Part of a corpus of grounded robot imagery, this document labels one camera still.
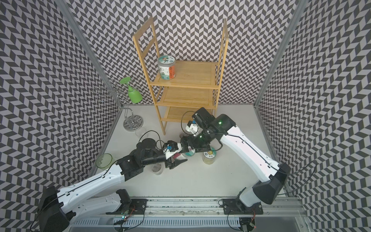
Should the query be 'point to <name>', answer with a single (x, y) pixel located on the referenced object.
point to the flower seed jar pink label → (177, 155)
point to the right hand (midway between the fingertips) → (189, 154)
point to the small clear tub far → (183, 135)
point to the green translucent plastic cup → (104, 161)
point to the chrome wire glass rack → (115, 92)
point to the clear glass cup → (140, 131)
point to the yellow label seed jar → (209, 157)
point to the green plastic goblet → (134, 95)
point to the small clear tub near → (158, 168)
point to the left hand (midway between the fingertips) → (182, 152)
